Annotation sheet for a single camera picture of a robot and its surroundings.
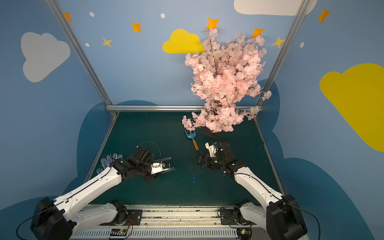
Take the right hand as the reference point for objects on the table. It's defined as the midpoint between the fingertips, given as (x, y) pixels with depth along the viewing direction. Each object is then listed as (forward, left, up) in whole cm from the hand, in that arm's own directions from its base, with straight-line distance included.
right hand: (200, 159), depth 81 cm
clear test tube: (+5, +23, -11) cm, 26 cm away
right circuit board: (-30, -23, -16) cm, 42 cm away
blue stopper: (-6, +3, -13) cm, 15 cm away
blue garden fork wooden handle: (+17, +3, -13) cm, 21 cm away
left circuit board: (-34, +39, -15) cm, 54 cm away
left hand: (-5, +22, -3) cm, 23 cm away
